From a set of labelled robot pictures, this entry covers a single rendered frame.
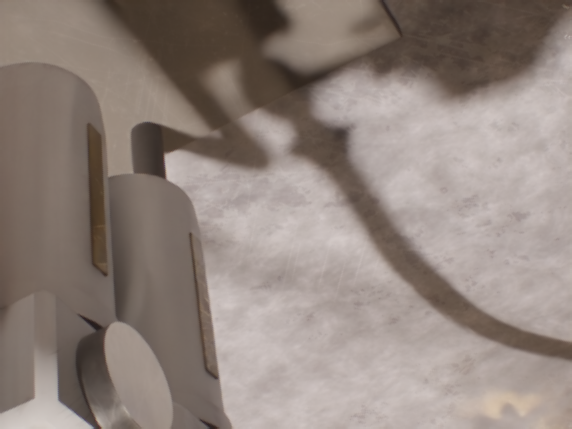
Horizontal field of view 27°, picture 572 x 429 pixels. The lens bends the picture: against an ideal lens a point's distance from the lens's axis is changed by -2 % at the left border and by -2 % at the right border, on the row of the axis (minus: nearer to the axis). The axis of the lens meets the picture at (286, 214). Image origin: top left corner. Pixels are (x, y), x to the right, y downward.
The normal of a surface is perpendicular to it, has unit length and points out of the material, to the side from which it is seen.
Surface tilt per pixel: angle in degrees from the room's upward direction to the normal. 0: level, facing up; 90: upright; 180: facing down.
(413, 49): 0
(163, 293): 90
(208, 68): 0
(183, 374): 90
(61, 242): 90
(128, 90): 0
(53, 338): 90
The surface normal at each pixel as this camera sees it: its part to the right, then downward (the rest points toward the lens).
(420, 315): 0.14, 0.72
